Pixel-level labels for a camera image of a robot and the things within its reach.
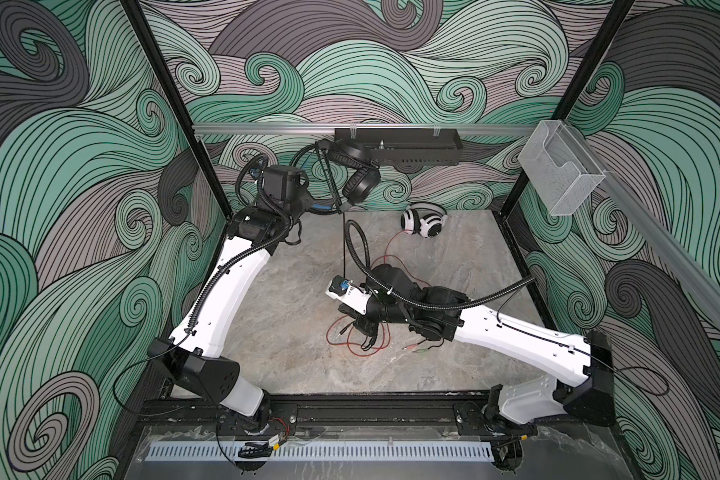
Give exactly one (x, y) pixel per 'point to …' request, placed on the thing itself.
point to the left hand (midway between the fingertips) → (303, 188)
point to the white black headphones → (424, 217)
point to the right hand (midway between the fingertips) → (342, 307)
